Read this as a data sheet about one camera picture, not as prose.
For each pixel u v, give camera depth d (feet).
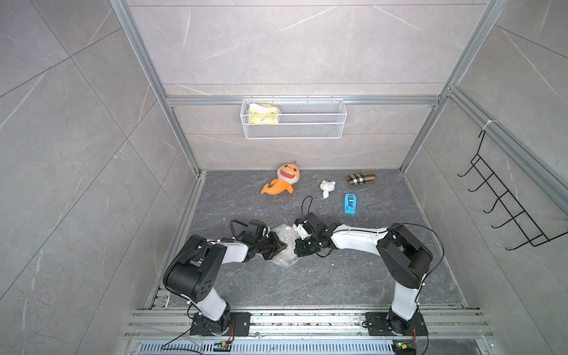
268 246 2.66
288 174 3.52
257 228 2.48
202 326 2.35
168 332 2.38
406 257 1.59
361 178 3.72
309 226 2.46
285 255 2.89
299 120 3.31
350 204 3.40
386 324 2.39
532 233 1.95
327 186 3.60
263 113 2.88
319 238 2.29
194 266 1.61
